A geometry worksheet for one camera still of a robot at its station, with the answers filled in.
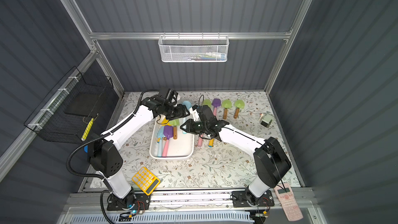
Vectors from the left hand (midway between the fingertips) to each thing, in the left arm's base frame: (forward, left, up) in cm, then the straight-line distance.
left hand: (188, 116), depth 82 cm
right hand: (-6, +2, -2) cm, 7 cm away
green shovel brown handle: (+24, -25, -18) cm, 39 cm away
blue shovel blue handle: (-2, +18, -17) cm, 24 cm away
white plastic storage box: (-6, +13, -17) cm, 22 cm away
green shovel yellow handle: (-7, -13, -18) cm, 23 cm away
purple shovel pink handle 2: (-7, -6, -17) cm, 20 cm away
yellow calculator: (-27, +22, -19) cm, 39 cm away
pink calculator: (-38, -48, -18) cm, 64 cm away
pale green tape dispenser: (+8, -50, -15) cm, 52 cm away
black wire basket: (-5, +57, +9) cm, 58 cm away
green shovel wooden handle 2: (+24, -35, -18) cm, 46 cm away
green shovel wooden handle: (+28, -12, -20) cm, 36 cm away
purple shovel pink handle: (+27, -18, -20) cm, 38 cm away
